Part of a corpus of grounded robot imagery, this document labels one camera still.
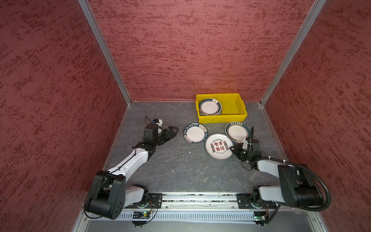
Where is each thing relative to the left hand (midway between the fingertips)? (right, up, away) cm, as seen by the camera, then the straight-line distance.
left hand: (174, 134), depth 86 cm
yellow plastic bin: (+46, +16, +31) cm, 58 cm away
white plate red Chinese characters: (+28, -10, +9) cm, 31 cm away
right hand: (+36, -12, +7) cm, 38 cm away
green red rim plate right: (+44, -1, +15) cm, 47 cm away
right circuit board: (+45, -40, -15) cm, 62 cm away
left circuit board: (-13, -38, -16) cm, 43 cm away
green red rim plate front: (+26, +18, +25) cm, 41 cm away
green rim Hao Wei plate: (+14, -2, +15) cm, 20 cm away
